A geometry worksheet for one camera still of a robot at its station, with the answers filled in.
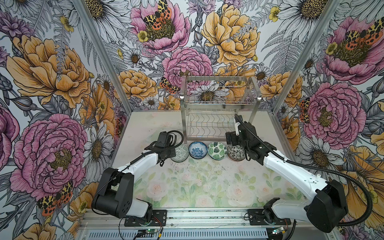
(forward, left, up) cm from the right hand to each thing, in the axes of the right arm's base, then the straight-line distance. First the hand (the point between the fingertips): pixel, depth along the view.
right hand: (235, 135), depth 83 cm
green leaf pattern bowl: (+1, +8, -17) cm, 19 cm away
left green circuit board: (-40, +44, -19) cm, 62 cm away
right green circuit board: (-41, -16, -20) cm, 49 cm away
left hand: (-3, +37, -14) cm, 40 cm away
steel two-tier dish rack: (+32, +11, -6) cm, 34 cm away
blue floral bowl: (+1, +20, -17) cm, 26 cm away
